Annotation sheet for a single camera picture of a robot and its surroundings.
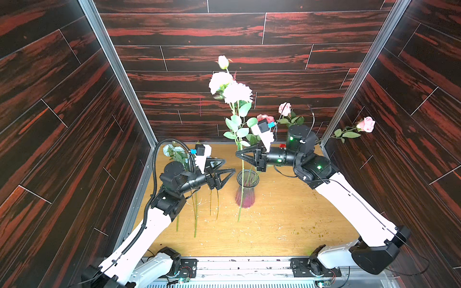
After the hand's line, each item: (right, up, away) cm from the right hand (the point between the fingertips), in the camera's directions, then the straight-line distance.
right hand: (239, 149), depth 59 cm
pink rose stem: (+25, +15, +24) cm, 38 cm away
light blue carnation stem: (-10, -27, +34) cm, 44 cm away
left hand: (-3, -6, +3) cm, 8 cm away
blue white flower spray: (-21, -31, +32) cm, 49 cm away
